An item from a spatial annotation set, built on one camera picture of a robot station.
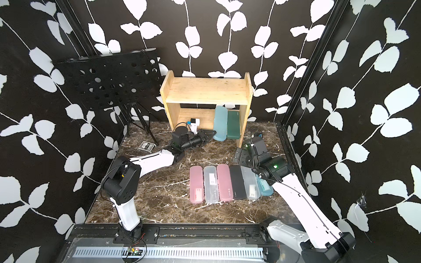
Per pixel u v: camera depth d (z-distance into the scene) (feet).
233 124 2.88
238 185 2.94
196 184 2.96
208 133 2.68
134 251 2.31
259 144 1.67
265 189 2.88
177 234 2.49
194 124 2.66
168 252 2.30
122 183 1.61
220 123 2.89
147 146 3.42
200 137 2.46
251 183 2.97
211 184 2.95
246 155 2.09
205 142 2.55
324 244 1.21
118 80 2.45
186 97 2.37
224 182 2.97
